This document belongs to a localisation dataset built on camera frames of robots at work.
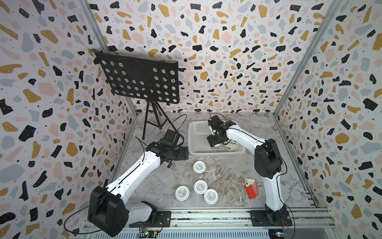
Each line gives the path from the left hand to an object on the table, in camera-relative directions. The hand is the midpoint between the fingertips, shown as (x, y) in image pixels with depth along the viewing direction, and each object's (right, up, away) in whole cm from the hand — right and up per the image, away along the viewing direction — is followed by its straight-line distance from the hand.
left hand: (183, 153), depth 82 cm
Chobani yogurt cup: (+30, +3, +13) cm, 33 cm away
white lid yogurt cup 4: (0, -19, -5) cm, 20 cm away
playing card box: (+37, -17, +3) cm, 41 cm away
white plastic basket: (+8, +3, +21) cm, 23 cm away
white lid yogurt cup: (+9, -8, +4) cm, 13 cm away
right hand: (+19, +6, +15) cm, 25 cm away
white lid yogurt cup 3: (+15, -20, -7) cm, 26 cm away
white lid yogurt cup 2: (+10, -17, -3) cm, 20 cm away
